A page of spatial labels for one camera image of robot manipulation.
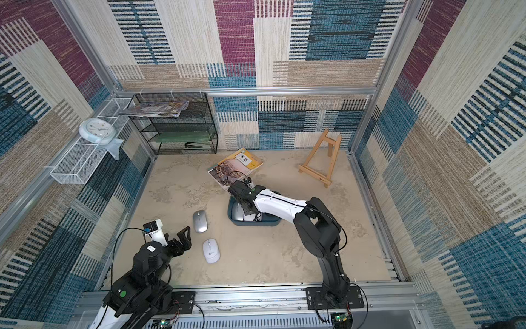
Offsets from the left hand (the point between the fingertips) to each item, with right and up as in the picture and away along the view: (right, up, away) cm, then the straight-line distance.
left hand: (180, 230), depth 77 cm
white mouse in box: (+25, +2, +13) cm, 28 cm away
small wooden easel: (+56, +21, +28) cm, 66 cm away
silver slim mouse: (+3, +1, +15) cm, 15 cm away
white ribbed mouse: (+10, -10, +6) cm, 15 cm away
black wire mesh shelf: (-7, +43, +32) cm, 54 cm away
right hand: (+27, +8, +16) cm, 32 cm away
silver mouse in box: (+19, +3, +18) cm, 27 cm away
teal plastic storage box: (+32, 0, +18) cm, 37 cm away
